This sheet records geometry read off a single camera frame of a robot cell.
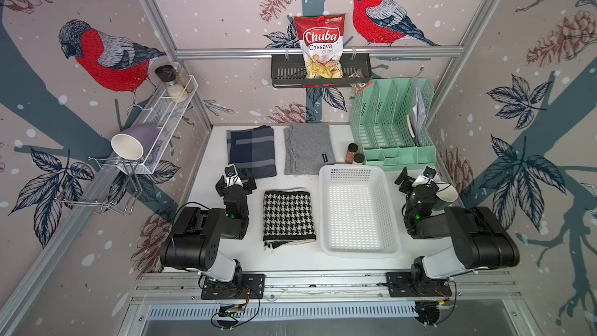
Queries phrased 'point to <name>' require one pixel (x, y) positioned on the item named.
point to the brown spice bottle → (352, 148)
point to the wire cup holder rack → (105, 182)
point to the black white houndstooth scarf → (288, 218)
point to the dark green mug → (446, 192)
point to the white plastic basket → (358, 215)
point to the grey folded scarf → (306, 146)
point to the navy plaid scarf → (253, 150)
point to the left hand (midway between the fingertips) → (238, 168)
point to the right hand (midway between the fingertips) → (415, 170)
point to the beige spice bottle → (358, 158)
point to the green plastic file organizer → (389, 119)
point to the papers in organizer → (417, 121)
